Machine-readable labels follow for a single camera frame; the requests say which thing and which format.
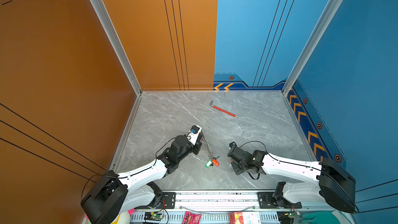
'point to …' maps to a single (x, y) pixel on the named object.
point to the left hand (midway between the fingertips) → (201, 134)
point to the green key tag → (209, 164)
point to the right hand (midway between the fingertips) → (234, 165)
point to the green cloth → (318, 217)
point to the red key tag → (215, 162)
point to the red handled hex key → (222, 110)
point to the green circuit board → (153, 216)
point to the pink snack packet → (190, 218)
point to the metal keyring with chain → (207, 145)
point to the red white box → (244, 218)
